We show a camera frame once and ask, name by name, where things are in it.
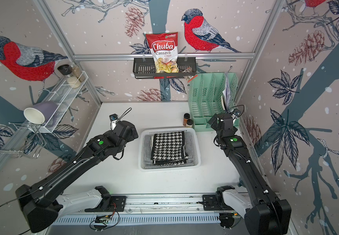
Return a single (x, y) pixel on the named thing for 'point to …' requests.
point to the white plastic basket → (149, 130)
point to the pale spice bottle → (189, 122)
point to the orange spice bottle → (186, 116)
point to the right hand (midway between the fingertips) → (219, 118)
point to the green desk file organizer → (210, 93)
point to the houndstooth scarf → (168, 149)
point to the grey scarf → (191, 146)
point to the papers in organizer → (227, 92)
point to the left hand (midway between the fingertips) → (130, 128)
